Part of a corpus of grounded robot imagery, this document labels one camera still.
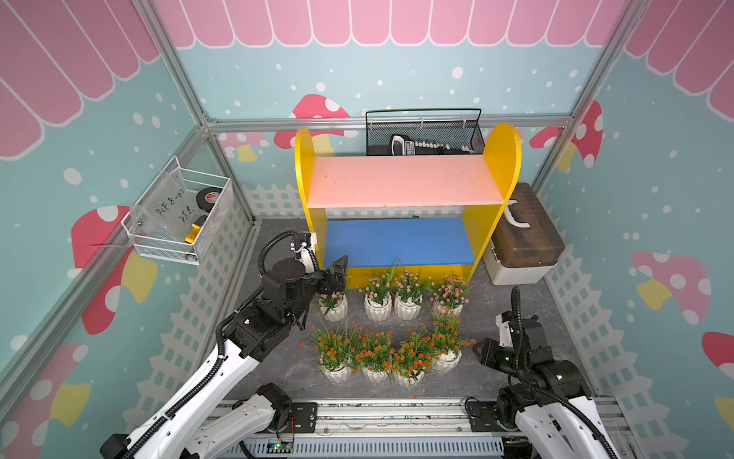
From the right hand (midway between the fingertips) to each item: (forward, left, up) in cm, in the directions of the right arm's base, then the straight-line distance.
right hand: (478, 348), depth 78 cm
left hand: (+13, +39, +22) cm, 47 cm away
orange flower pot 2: (-5, +28, +5) cm, 29 cm away
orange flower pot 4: (-1, +10, +5) cm, 11 cm away
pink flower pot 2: (+16, +18, 0) cm, 24 cm away
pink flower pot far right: (+13, +7, +7) cm, 16 cm away
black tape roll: (+34, +75, +26) cm, 86 cm away
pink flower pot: (+13, +27, +1) cm, 30 cm away
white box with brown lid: (+31, -21, +7) cm, 38 cm away
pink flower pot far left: (+14, +41, 0) cm, 43 cm away
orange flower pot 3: (-4, +19, +6) cm, 20 cm away
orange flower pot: (-2, +38, +7) cm, 38 cm away
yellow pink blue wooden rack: (+62, +5, -10) cm, 63 cm away
